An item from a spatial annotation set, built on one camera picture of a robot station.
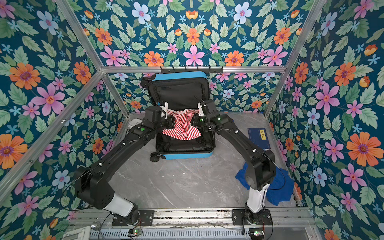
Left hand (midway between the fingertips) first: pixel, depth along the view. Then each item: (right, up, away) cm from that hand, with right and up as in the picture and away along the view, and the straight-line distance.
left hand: (176, 114), depth 79 cm
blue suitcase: (+1, +16, +11) cm, 19 cm away
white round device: (-38, -3, +32) cm, 50 cm away
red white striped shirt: (+3, -8, +7) cm, 11 cm away
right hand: (+7, -3, +2) cm, 8 cm away
